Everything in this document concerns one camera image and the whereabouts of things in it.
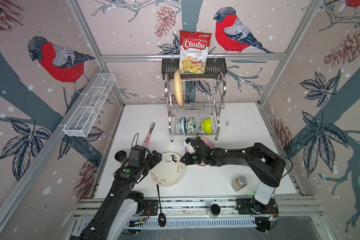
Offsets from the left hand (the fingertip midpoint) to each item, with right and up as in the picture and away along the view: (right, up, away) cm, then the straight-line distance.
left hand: (156, 159), depth 80 cm
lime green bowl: (+29, +18, +13) cm, 37 cm away
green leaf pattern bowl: (+20, +18, +11) cm, 29 cm away
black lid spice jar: (-20, +1, +1) cm, 20 cm away
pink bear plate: (+17, +4, +2) cm, 17 cm away
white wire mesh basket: (-36, +20, -8) cm, 42 cm away
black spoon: (+4, -26, -9) cm, 28 cm away
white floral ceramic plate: (+7, -8, +3) cm, 11 cm away
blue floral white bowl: (+13, +18, +11) cm, 24 cm away
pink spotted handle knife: (-10, +7, +18) cm, 22 cm away
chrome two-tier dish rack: (+22, +31, +22) cm, 44 cm away
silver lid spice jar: (+43, -10, -7) cm, 44 cm away
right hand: (+12, -5, +6) cm, 14 cm away
